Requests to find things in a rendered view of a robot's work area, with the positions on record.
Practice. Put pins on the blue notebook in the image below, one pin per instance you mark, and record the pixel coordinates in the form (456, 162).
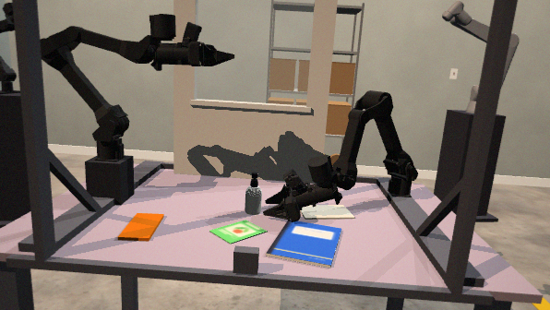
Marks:
(307, 243)

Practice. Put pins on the orange flat rectangular slab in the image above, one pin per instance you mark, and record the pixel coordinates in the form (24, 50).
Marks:
(141, 227)

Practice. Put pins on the cream sheet of paper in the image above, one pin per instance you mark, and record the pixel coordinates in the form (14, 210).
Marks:
(326, 212)

